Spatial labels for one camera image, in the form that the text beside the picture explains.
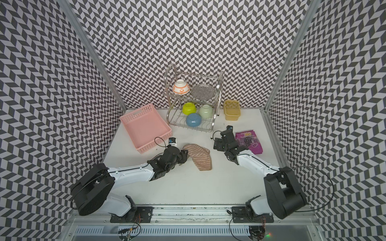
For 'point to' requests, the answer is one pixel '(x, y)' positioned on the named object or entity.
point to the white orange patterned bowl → (181, 87)
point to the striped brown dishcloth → (200, 156)
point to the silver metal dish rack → (191, 100)
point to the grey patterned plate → (203, 92)
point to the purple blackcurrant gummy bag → (249, 139)
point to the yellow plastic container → (231, 109)
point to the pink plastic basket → (147, 127)
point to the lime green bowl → (189, 108)
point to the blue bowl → (193, 119)
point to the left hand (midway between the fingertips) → (184, 152)
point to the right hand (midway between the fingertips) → (223, 144)
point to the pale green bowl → (206, 111)
